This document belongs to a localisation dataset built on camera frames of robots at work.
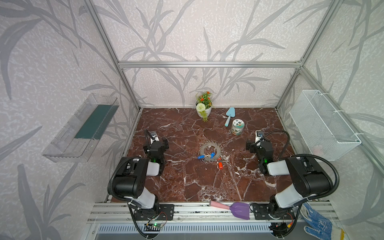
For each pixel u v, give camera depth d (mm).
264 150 718
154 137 787
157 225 706
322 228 692
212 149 966
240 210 740
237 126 990
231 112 1185
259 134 807
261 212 729
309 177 463
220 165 903
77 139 644
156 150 706
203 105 1027
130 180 445
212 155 938
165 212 725
